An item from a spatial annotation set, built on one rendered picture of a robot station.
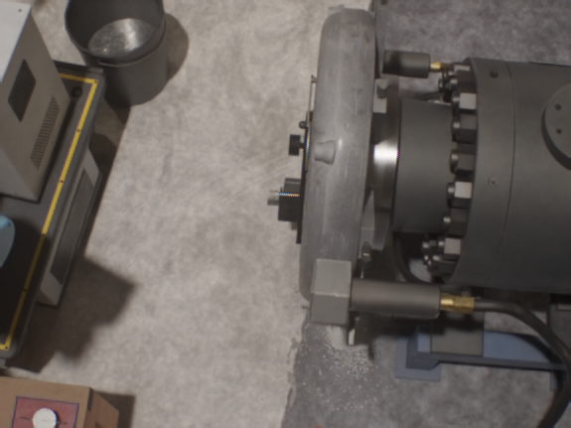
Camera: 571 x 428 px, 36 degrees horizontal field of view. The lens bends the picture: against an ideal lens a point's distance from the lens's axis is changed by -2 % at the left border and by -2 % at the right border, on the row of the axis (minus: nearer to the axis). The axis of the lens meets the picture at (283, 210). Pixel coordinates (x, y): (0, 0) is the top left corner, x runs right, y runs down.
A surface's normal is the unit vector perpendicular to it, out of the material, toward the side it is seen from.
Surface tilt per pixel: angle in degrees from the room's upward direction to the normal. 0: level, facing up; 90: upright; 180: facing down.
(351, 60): 10
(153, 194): 0
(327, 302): 67
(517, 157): 16
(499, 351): 0
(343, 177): 31
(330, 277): 22
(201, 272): 0
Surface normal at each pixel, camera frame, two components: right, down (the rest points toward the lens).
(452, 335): 0.00, -0.36
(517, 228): -0.07, 0.48
